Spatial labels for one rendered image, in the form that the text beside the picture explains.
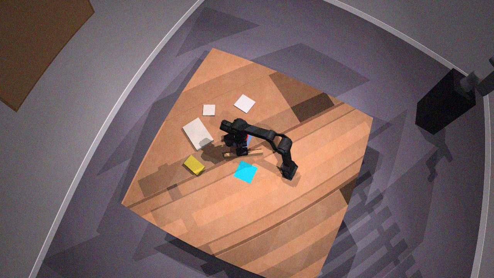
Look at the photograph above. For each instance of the yellow rectangular block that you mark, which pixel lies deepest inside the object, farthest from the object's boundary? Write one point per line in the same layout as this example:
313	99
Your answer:
194	165

